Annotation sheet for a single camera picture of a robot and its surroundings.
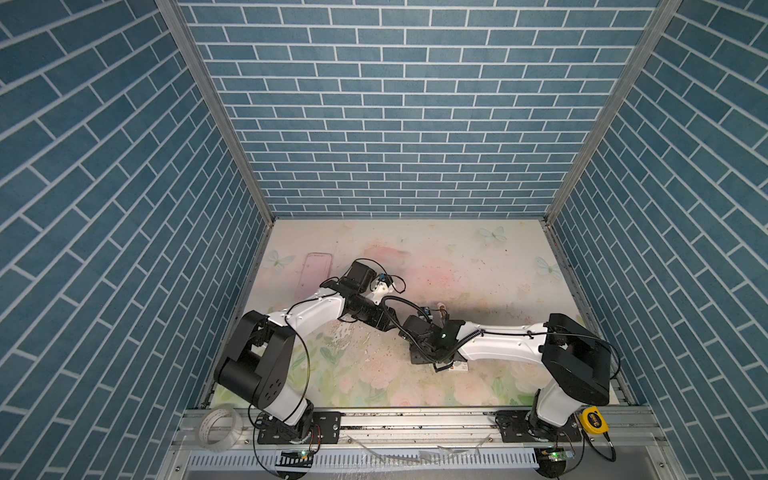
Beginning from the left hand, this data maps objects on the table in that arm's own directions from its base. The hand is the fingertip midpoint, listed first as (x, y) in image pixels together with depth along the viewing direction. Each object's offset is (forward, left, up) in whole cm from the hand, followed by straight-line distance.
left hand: (389, 319), depth 87 cm
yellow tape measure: (-27, -51, -3) cm, 58 cm away
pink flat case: (+21, +25, -3) cm, 33 cm away
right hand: (-8, -6, -5) cm, 11 cm away
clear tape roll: (-25, +45, -4) cm, 51 cm away
